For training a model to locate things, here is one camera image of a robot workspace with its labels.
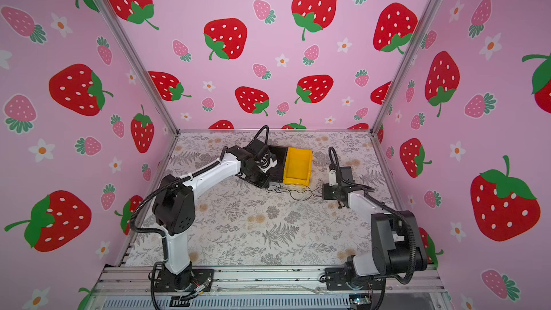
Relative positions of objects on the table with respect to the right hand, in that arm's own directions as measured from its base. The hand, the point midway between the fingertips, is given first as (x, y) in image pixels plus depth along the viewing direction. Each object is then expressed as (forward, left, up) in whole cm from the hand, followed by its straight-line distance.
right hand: (323, 189), depth 93 cm
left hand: (-3, +23, +5) cm, 24 cm away
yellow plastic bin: (+15, +12, -4) cm, 19 cm away
